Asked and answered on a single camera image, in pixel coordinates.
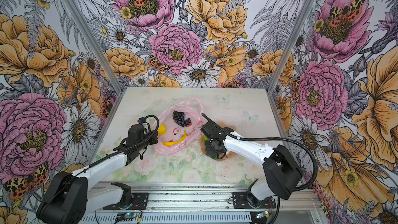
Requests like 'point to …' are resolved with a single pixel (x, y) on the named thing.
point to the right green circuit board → (264, 214)
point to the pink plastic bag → (180, 128)
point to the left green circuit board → (127, 216)
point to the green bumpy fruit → (204, 138)
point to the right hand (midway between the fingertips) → (213, 153)
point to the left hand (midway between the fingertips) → (157, 136)
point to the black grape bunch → (178, 117)
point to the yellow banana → (168, 143)
